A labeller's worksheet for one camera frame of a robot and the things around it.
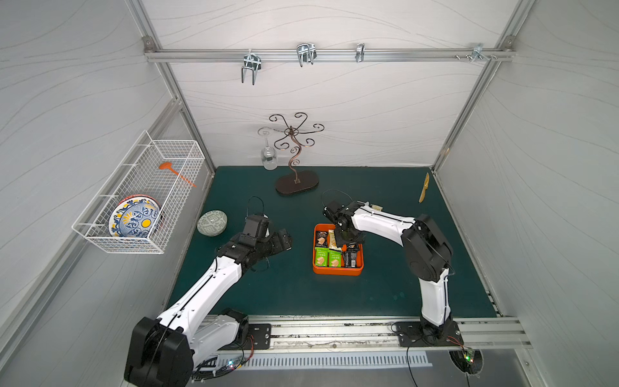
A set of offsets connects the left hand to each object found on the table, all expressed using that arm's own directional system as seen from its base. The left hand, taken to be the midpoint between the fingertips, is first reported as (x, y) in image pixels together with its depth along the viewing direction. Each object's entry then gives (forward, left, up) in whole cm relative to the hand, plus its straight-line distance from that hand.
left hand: (284, 243), depth 82 cm
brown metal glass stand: (+38, -5, -10) cm, 40 cm away
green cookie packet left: (-1, -13, -9) cm, 16 cm away
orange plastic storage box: (-6, -19, -10) cm, 22 cm away
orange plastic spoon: (+17, +38, +20) cm, 46 cm away
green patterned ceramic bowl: (+13, +33, -9) cm, 36 cm away
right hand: (+7, -23, -10) cm, 26 cm away
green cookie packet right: (-2, -18, -9) cm, 20 cm away
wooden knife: (+31, -60, -12) cm, 69 cm away
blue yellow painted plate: (-5, +36, +23) cm, 43 cm away
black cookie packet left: (+7, -13, -9) cm, 17 cm away
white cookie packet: (+23, -37, -10) cm, 45 cm away
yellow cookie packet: (+6, -17, -8) cm, 20 cm away
